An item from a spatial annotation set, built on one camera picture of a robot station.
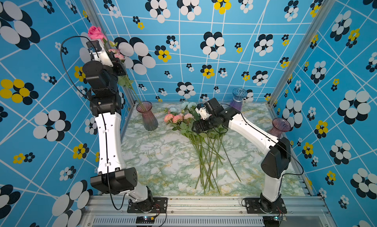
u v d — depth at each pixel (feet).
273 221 2.29
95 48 1.46
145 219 2.37
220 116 1.98
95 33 1.57
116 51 2.63
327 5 2.29
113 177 1.29
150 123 3.18
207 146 3.08
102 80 1.44
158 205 2.40
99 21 2.53
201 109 2.47
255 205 2.45
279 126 2.79
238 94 3.30
